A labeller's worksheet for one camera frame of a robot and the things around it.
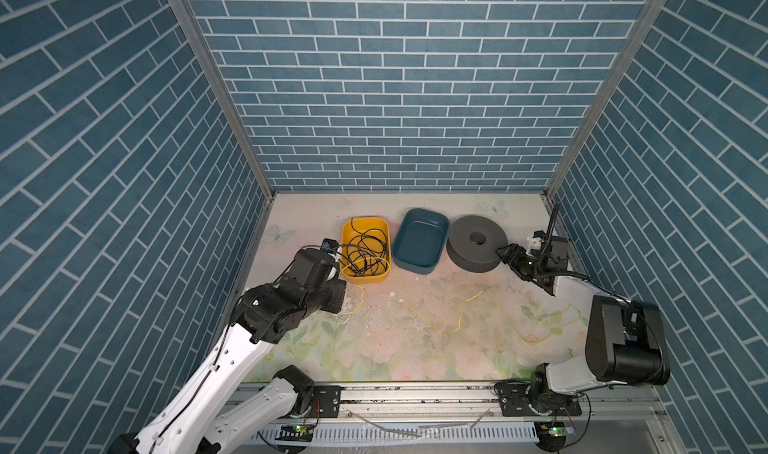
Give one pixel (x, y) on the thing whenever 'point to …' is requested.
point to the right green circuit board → (560, 431)
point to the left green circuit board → (296, 433)
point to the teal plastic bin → (420, 240)
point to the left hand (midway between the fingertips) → (341, 285)
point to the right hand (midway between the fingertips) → (501, 251)
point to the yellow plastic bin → (362, 223)
